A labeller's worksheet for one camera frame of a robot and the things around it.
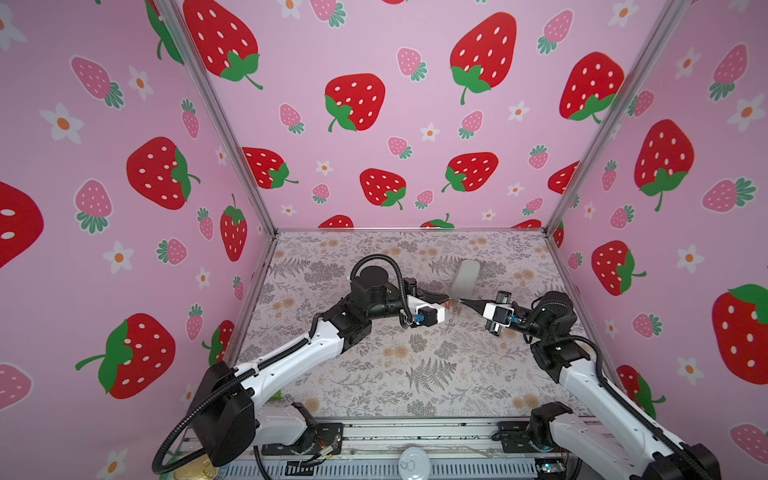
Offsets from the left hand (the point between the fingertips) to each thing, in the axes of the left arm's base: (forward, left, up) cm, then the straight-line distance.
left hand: (445, 289), depth 67 cm
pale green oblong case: (+23, -13, -27) cm, 38 cm away
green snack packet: (-15, +44, -31) cm, 56 cm away
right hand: (0, -5, -3) cm, 6 cm away
